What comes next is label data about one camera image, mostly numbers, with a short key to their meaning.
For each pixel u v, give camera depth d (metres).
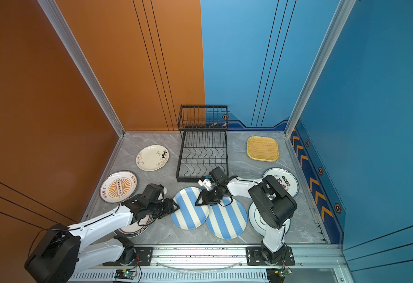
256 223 0.81
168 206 0.76
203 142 1.12
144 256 0.74
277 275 0.70
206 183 0.85
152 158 1.06
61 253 0.41
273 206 0.48
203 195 0.79
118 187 0.94
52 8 0.70
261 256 0.69
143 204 0.67
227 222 0.83
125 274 0.71
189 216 0.83
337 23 0.74
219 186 0.74
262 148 1.12
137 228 0.79
